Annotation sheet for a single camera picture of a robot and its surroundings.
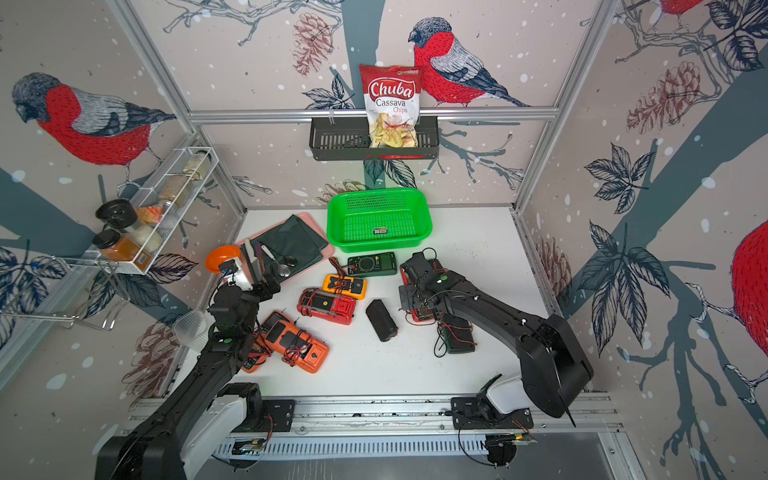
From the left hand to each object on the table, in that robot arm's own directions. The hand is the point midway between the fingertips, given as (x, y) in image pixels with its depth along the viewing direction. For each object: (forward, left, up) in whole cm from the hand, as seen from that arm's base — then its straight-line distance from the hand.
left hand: (260, 263), depth 82 cm
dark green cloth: (+20, +1, -19) cm, 28 cm away
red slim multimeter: (-12, -45, -7) cm, 47 cm away
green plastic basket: (+33, -31, -19) cm, 49 cm away
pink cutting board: (+19, +19, -18) cm, 33 cm away
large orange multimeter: (-17, -7, -12) cm, 21 cm away
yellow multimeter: (0, -24, -15) cm, 28 cm away
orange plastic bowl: (+14, +24, -16) cm, 33 cm away
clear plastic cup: (-11, +26, -21) cm, 35 cm away
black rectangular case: (-10, -34, -16) cm, 39 cm away
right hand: (-3, -45, -10) cm, 46 cm away
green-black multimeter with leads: (-15, -55, -15) cm, 59 cm away
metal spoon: (+9, +1, -18) cm, 20 cm away
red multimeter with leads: (-7, -21, -14) cm, 26 cm away
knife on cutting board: (+13, +12, -18) cm, 26 cm away
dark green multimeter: (+11, -34, -16) cm, 39 cm away
